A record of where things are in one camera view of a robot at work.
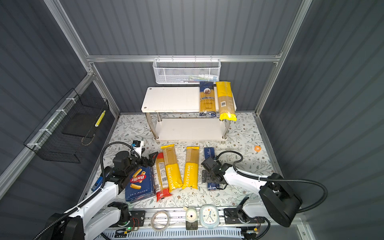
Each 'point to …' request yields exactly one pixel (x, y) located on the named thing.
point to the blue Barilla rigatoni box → (139, 184)
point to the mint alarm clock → (209, 216)
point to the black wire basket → (64, 134)
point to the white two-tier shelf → (173, 114)
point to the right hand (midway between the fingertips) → (212, 178)
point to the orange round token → (257, 148)
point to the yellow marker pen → (100, 118)
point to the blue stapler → (99, 181)
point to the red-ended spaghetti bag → (163, 189)
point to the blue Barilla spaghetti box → (209, 152)
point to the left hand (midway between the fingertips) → (150, 150)
